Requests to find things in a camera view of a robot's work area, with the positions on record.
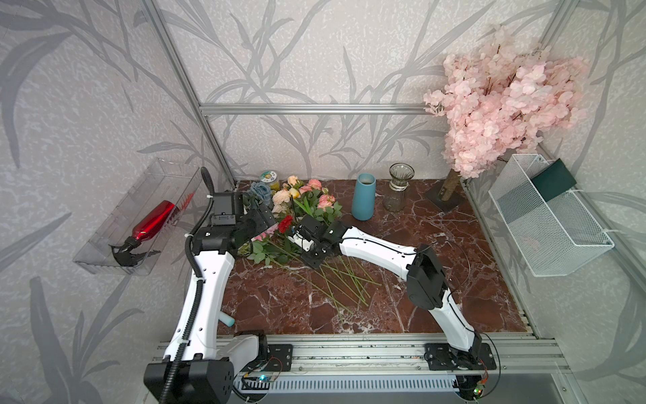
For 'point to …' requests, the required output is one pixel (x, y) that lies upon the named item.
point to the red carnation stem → (285, 224)
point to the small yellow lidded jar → (268, 176)
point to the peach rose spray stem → (282, 198)
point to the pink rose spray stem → (321, 206)
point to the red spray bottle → (127, 254)
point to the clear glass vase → (394, 200)
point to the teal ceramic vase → (363, 199)
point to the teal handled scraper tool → (226, 319)
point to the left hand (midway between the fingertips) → (262, 219)
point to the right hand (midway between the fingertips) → (308, 254)
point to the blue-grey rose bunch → (262, 190)
